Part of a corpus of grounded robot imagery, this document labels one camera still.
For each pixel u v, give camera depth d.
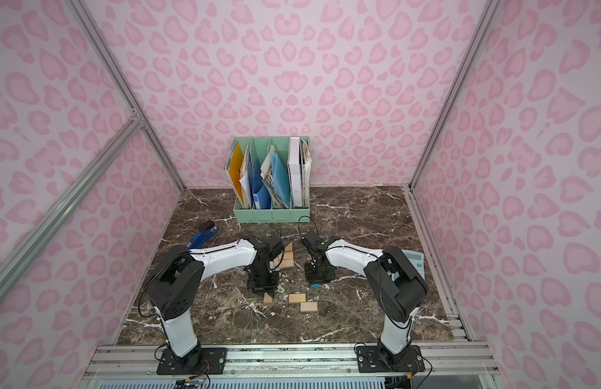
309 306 0.84
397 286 0.47
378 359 0.65
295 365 0.73
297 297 0.85
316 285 0.88
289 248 0.95
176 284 0.48
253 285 0.80
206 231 1.01
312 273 0.80
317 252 0.68
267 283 0.78
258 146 1.04
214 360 0.73
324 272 0.80
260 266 0.72
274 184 0.92
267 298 0.84
